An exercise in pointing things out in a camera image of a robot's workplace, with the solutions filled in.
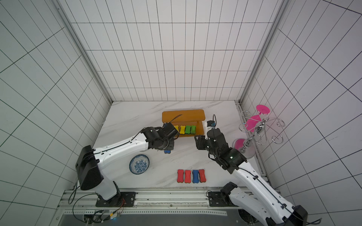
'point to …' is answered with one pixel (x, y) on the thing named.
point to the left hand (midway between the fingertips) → (166, 148)
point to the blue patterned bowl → (139, 164)
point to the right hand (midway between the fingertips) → (191, 137)
